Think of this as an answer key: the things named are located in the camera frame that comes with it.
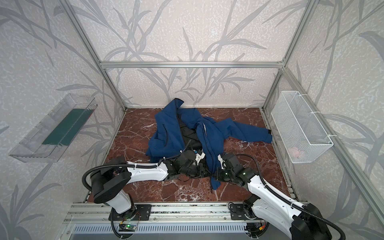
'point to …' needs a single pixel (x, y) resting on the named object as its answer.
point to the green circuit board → (126, 227)
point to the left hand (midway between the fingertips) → (213, 172)
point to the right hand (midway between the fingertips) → (212, 170)
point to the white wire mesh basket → (303, 136)
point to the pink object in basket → (294, 151)
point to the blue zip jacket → (178, 131)
